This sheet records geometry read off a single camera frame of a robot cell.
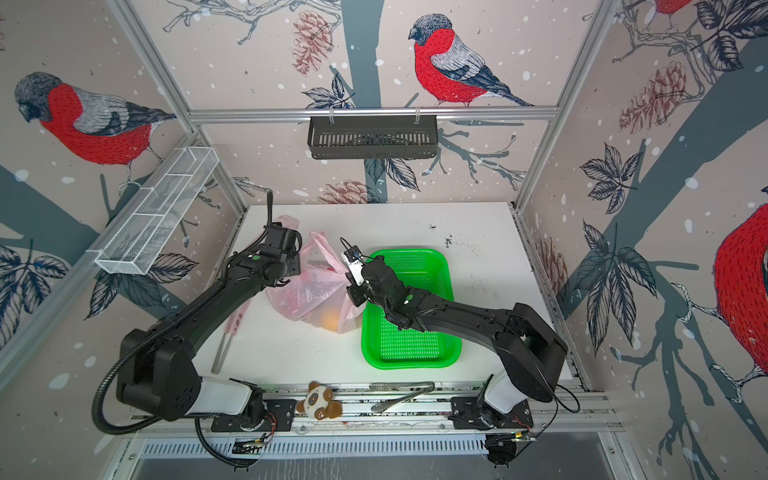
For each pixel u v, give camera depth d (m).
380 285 0.59
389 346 0.85
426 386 0.79
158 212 0.78
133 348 0.40
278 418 0.73
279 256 0.66
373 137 1.05
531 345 0.46
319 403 0.74
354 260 0.68
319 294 0.81
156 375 0.41
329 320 0.83
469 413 0.73
